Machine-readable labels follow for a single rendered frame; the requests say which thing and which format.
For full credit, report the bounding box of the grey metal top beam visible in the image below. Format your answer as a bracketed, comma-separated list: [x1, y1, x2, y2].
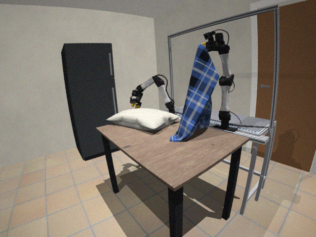
[167, 4, 279, 38]

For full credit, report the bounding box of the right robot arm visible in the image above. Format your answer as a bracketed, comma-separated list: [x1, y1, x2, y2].
[132, 76, 175, 114]

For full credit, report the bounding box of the white pillow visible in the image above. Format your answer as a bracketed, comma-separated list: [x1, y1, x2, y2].
[106, 108, 180, 130]

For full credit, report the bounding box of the blue plaid pillowcase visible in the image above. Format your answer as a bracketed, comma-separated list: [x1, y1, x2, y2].
[170, 44, 219, 142]

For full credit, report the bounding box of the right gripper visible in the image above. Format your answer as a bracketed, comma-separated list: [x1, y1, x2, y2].
[131, 96, 142, 109]

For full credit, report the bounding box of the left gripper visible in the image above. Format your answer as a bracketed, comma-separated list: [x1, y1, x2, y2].
[202, 41, 219, 52]

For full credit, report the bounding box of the grey slotted metal rail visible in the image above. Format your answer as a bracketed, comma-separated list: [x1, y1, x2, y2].
[208, 124, 269, 145]

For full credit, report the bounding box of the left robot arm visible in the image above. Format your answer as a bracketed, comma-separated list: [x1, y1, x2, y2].
[203, 32, 238, 132]

